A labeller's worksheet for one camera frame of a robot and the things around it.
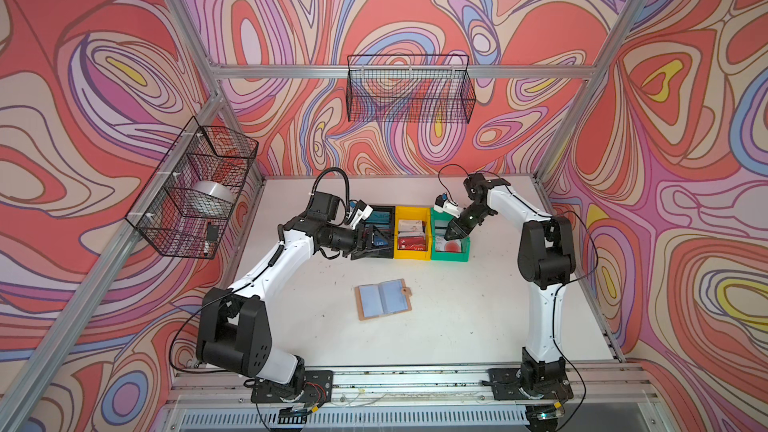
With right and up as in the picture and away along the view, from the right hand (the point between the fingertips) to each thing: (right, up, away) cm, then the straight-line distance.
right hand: (454, 238), depth 97 cm
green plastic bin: (-4, +4, +3) cm, 7 cm away
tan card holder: (-23, -17, -9) cm, 30 cm away
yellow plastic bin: (-13, +8, +6) cm, 17 cm away
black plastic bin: (-22, +3, +4) cm, 23 cm away
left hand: (-23, 0, -21) cm, 31 cm away
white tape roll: (-66, +14, -25) cm, 72 cm away
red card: (-14, -2, +1) cm, 14 cm away
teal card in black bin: (-25, +7, +7) cm, 27 cm away
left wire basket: (-73, +10, -24) cm, 77 cm away
